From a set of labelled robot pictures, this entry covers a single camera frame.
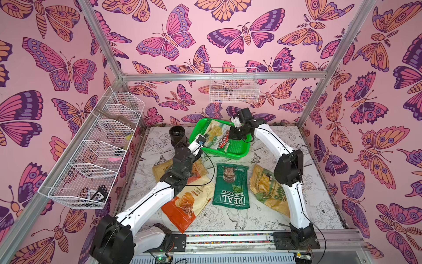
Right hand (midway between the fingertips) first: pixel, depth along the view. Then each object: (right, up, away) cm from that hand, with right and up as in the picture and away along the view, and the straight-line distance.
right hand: (225, 137), depth 95 cm
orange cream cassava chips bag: (-20, -34, -11) cm, 41 cm away
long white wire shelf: (-57, -16, -30) cm, 67 cm away
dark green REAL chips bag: (+3, -27, -6) cm, 28 cm away
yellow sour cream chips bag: (+22, -28, -6) cm, 36 cm away
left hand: (-18, -1, -17) cm, 25 cm away
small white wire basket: (+6, +31, 0) cm, 31 cm away
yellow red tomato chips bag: (-16, -20, +1) cm, 25 cm away
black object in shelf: (-50, -23, -33) cm, 64 cm away
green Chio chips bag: (-4, +1, +10) cm, 11 cm away
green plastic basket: (+9, -7, +14) cm, 18 cm away
